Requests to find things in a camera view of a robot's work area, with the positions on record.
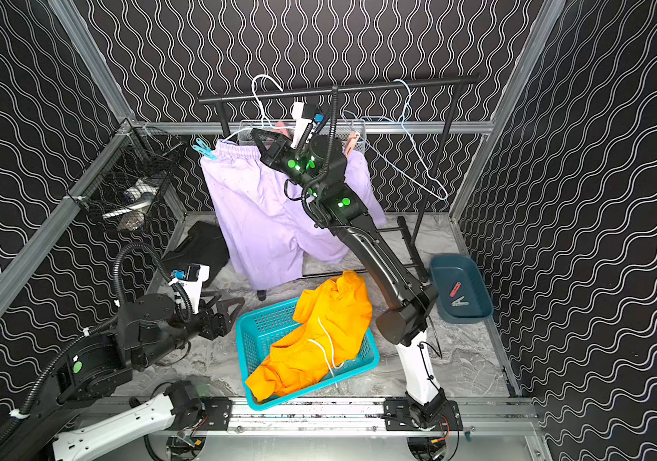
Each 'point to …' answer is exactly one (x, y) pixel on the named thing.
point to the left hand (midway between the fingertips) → (232, 294)
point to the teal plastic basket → (258, 332)
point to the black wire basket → (127, 181)
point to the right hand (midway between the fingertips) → (249, 130)
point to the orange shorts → (335, 315)
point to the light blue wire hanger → (385, 144)
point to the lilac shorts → (273, 232)
